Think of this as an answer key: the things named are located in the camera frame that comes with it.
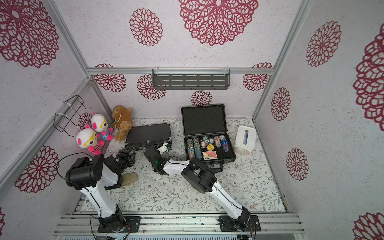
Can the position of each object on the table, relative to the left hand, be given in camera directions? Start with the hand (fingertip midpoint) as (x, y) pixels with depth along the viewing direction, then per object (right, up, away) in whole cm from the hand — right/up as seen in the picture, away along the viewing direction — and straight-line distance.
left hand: (135, 147), depth 95 cm
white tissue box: (+72, +5, +4) cm, 72 cm away
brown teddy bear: (-15, +18, +17) cm, 30 cm away
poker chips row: (+38, +1, +6) cm, 39 cm away
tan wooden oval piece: (0, -17, -10) cm, 19 cm away
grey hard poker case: (+49, +19, +12) cm, 54 cm away
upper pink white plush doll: (-21, +15, -2) cm, 26 cm away
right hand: (+7, +4, -3) cm, 8 cm away
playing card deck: (+48, -5, +2) cm, 48 cm away
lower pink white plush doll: (-23, +6, -10) cm, 26 cm away
